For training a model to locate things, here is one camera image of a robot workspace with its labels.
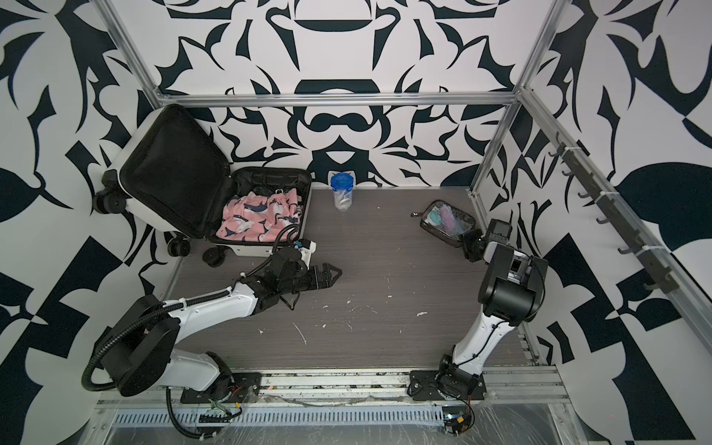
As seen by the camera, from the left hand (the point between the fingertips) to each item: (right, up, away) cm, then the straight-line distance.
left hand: (335, 269), depth 84 cm
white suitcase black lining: (-45, +27, -7) cm, 53 cm away
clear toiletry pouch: (+40, +14, +24) cm, 49 cm away
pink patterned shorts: (-30, +15, +20) cm, 39 cm away
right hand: (+45, +10, +15) cm, 48 cm away
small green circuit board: (+32, -36, -13) cm, 49 cm away
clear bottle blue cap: (+1, +27, +21) cm, 34 cm away
